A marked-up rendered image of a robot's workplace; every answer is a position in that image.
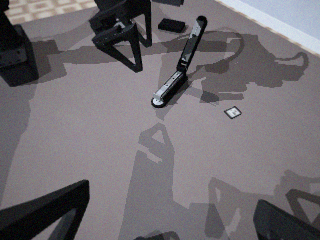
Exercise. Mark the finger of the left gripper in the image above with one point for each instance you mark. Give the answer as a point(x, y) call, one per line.
point(126, 21)
point(129, 33)

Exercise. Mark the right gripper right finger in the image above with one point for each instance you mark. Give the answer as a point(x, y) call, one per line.
point(273, 223)

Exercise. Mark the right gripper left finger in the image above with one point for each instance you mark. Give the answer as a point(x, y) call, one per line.
point(26, 220)

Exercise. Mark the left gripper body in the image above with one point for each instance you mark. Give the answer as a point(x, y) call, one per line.
point(104, 27)

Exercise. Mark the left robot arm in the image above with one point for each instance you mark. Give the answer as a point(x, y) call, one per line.
point(13, 51)

